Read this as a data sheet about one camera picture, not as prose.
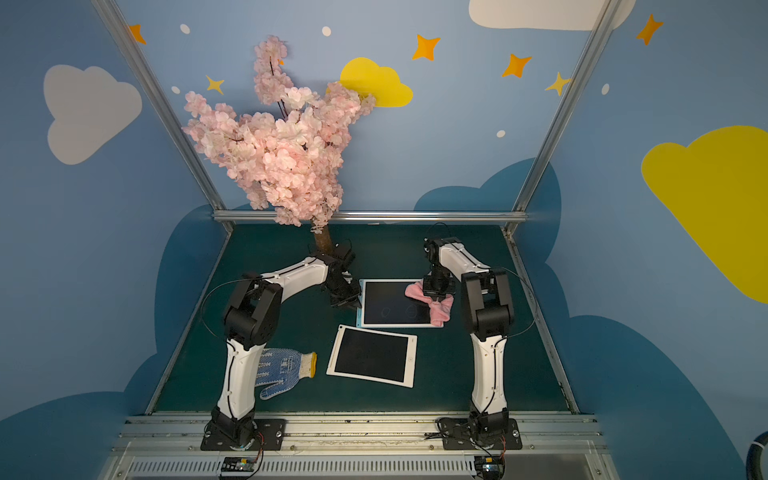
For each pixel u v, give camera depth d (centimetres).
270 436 75
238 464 72
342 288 87
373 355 90
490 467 73
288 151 59
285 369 85
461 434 74
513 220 120
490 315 59
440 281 87
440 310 95
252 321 57
